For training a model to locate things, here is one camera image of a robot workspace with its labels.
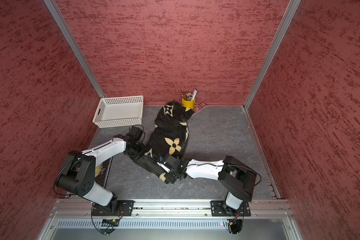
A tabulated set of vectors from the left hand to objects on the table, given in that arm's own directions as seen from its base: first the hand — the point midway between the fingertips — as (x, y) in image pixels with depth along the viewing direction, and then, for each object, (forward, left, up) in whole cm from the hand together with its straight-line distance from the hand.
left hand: (144, 156), depth 90 cm
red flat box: (+43, -36, -1) cm, 56 cm away
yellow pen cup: (+41, -29, +5) cm, 51 cm away
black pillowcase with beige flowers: (+17, -14, -3) cm, 22 cm away
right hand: (-11, -17, -2) cm, 20 cm away
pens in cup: (+39, -28, +15) cm, 50 cm away
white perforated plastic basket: (+38, +28, -2) cm, 48 cm away
